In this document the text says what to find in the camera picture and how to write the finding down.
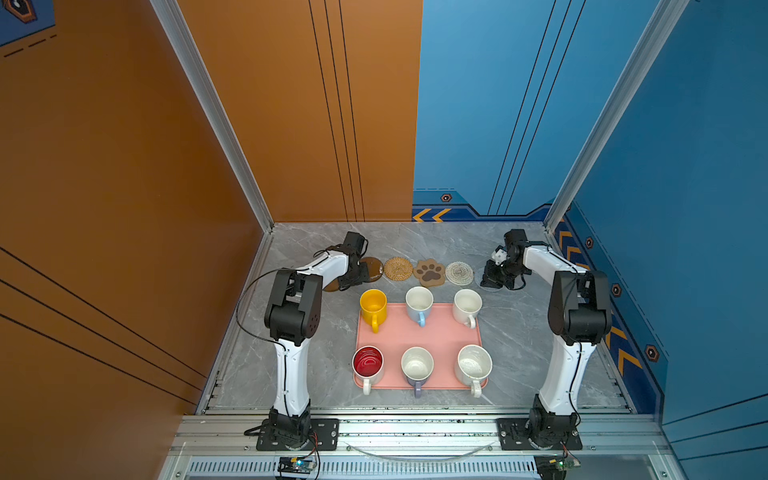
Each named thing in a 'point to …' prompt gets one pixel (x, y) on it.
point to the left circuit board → (295, 465)
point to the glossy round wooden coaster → (376, 268)
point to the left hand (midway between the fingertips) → (360, 275)
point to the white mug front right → (473, 364)
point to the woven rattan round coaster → (398, 269)
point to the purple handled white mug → (417, 364)
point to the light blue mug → (419, 303)
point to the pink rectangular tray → (442, 336)
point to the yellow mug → (373, 303)
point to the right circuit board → (555, 467)
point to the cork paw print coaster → (429, 272)
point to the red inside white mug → (367, 364)
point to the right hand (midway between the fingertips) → (481, 281)
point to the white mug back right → (466, 306)
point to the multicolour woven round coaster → (459, 273)
